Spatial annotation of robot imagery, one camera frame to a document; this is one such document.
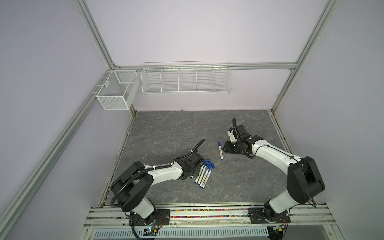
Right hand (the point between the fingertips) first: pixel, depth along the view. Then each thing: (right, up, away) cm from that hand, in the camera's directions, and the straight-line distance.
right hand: (225, 149), depth 89 cm
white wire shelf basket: (-26, +47, +10) cm, 55 cm away
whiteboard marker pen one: (-2, -2, +6) cm, 7 cm away
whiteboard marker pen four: (-14, -14, -2) cm, 20 cm away
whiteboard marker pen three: (-17, -16, -4) cm, 23 cm away
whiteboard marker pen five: (-11, -15, -3) cm, 19 cm away
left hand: (-19, -13, -1) cm, 23 cm away
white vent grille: (+10, -37, -19) cm, 43 cm away
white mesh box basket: (-71, +39, +12) cm, 82 cm away
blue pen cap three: (-10, -10, +2) cm, 14 cm away
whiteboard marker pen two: (-20, -16, -3) cm, 26 cm away
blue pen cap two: (-11, -9, +4) cm, 15 cm away
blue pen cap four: (-7, -11, +2) cm, 13 cm away
